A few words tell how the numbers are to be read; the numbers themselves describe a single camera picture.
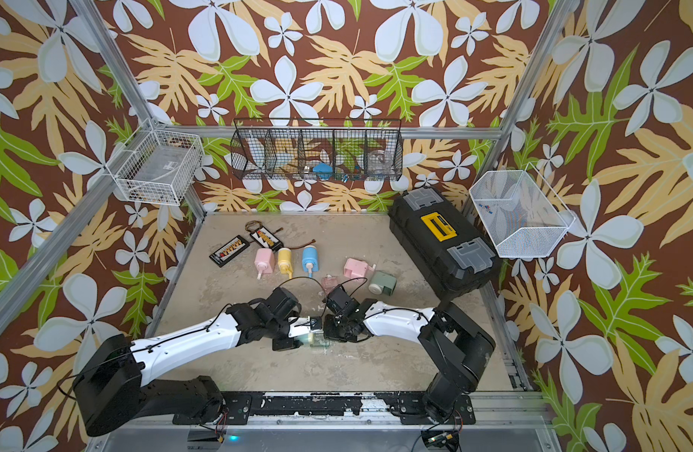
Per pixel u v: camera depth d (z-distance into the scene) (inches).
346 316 26.7
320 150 38.8
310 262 38.3
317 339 33.4
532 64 30.3
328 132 35.8
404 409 29.1
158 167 33.9
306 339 30.9
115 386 16.0
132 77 31.9
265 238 43.5
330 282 27.5
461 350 17.6
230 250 42.0
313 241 43.8
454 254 33.6
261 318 24.2
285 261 37.8
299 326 27.6
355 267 38.3
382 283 36.7
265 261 38.0
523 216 32.9
